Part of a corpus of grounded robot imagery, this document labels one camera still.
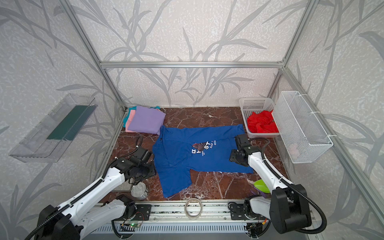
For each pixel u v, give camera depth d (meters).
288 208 0.40
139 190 0.76
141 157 0.63
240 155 0.61
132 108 1.17
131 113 1.12
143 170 0.67
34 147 0.60
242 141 0.68
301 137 0.62
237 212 0.72
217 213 0.75
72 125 0.64
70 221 0.39
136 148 0.65
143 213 0.72
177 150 0.96
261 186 0.83
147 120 1.08
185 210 0.74
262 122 1.04
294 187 0.41
